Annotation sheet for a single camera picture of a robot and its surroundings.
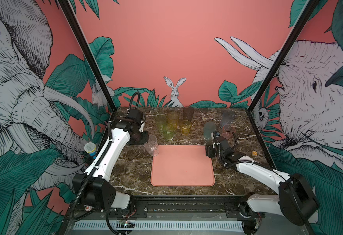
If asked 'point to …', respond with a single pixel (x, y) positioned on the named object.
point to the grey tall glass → (227, 117)
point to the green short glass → (168, 130)
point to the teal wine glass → (209, 127)
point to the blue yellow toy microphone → (90, 148)
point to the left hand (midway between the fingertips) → (144, 139)
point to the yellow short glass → (185, 126)
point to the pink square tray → (182, 165)
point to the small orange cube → (255, 153)
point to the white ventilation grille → (190, 226)
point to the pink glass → (228, 127)
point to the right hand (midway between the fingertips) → (208, 144)
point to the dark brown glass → (188, 111)
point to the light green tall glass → (161, 122)
